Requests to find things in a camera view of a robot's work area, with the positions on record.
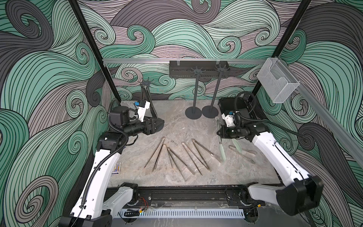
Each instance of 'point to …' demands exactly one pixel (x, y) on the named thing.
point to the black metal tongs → (150, 99)
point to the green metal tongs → (222, 148)
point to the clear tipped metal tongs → (247, 154)
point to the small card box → (116, 169)
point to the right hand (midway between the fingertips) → (217, 133)
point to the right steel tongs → (195, 144)
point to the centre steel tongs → (175, 159)
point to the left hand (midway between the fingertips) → (159, 119)
